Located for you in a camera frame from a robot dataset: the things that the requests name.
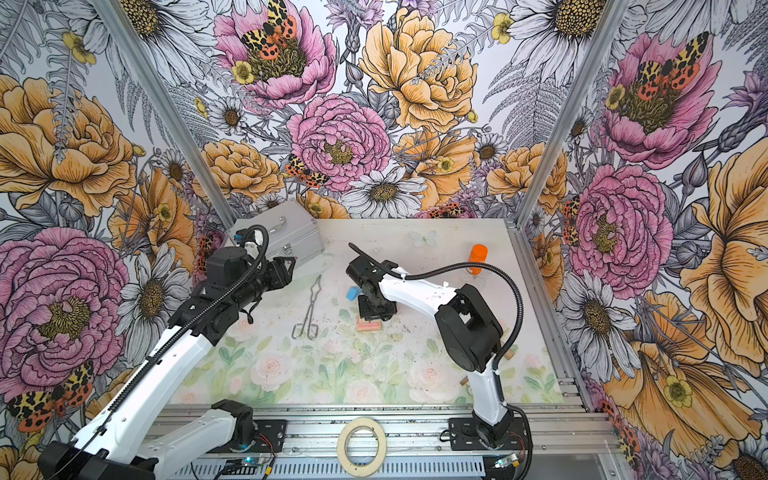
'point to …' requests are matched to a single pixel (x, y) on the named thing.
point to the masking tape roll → (374, 465)
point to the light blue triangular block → (353, 292)
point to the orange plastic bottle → (477, 254)
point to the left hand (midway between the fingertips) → (286, 271)
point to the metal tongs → (312, 328)
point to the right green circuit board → (504, 462)
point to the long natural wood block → (369, 328)
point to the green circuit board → (243, 466)
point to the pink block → (364, 325)
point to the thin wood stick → (464, 380)
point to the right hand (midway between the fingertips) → (376, 323)
